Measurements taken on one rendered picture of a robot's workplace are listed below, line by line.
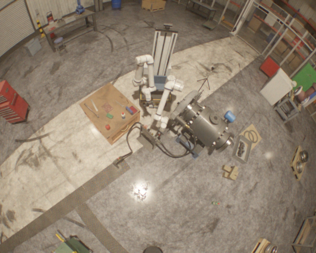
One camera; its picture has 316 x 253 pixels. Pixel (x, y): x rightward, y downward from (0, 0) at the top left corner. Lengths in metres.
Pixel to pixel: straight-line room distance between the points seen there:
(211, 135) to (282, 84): 3.84
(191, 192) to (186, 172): 0.41
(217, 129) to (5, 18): 9.59
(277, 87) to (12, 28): 11.86
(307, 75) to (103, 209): 9.54
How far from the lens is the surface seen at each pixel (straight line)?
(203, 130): 2.36
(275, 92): 5.68
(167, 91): 2.09
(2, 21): 9.05
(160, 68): 2.71
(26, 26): 9.02
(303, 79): 8.75
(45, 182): 3.39
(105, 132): 2.47
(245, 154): 3.80
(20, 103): 4.14
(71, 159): 3.08
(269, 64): 7.11
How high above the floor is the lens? 2.70
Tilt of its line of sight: 64 degrees down
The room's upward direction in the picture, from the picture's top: 18 degrees clockwise
